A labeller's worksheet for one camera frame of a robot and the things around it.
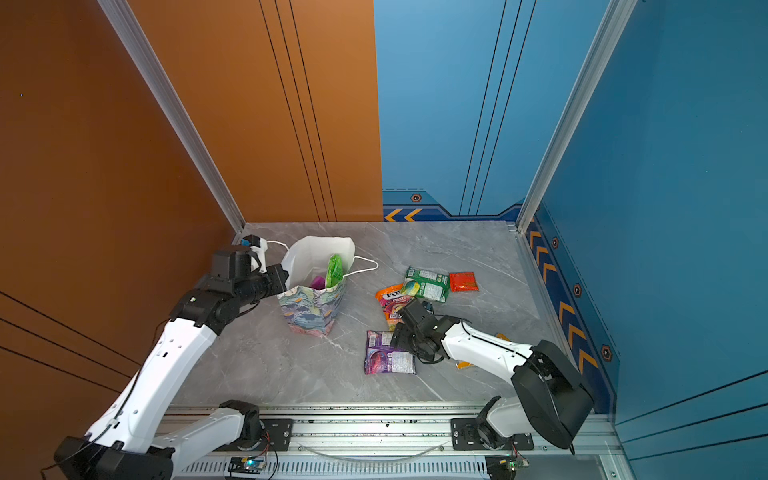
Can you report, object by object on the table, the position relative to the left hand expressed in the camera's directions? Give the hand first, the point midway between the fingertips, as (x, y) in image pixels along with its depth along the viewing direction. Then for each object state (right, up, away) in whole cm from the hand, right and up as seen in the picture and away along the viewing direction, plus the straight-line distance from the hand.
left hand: (290, 268), depth 76 cm
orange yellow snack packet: (+40, -17, -21) cm, 48 cm away
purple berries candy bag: (+23, -26, +7) cm, 35 cm away
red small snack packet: (+50, -6, +25) cm, 57 cm away
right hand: (+29, -23, +9) cm, 38 cm away
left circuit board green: (-9, -47, -5) cm, 48 cm away
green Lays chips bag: (+10, -2, +8) cm, 13 cm away
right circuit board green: (+53, -47, -6) cm, 71 cm away
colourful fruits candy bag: (+26, -11, +20) cm, 35 cm away
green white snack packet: (+40, -7, +22) cm, 46 cm away
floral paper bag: (+4, -11, +2) cm, 12 cm away
